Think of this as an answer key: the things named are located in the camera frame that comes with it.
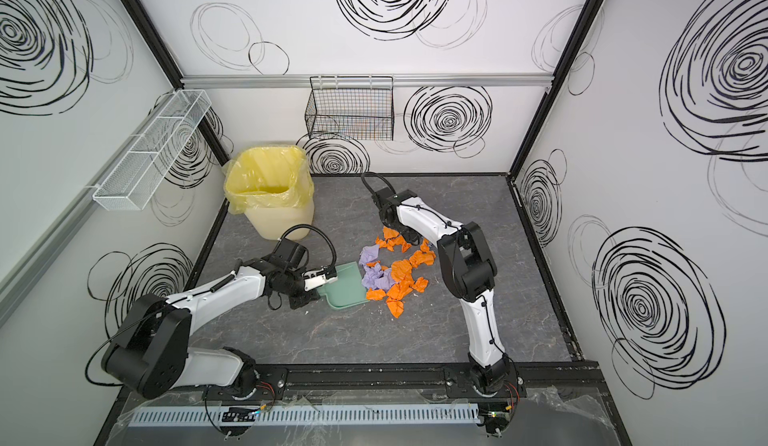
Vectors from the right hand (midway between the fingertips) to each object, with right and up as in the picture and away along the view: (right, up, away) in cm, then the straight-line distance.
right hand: (426, 230), depth 95 cm
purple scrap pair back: (-19, -8, +2) cm, 21 cm away
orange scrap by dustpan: (-1, -8, 0) cm, 9 cm away
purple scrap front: (-16, -14, -5) cm, 22 cm away
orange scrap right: (-11, -4, +5) cm, 12 cm away
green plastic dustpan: (-25, -18, -2) cm, 31 cm away
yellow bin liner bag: (-53, +17, +5) cm, 56 cm away
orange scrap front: (-15, -19, -6) cm, 25 cm away
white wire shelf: (-74, +15, -23) cm, 79 cm away
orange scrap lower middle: (-9, -18, -6) cm, 21 cm away
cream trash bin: (-48, +3, -5) cm, 48 cm away
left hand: (-33, -17, -7) cm, 38 cm away
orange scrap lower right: (-2, -16, -4) cm, 17 cm away
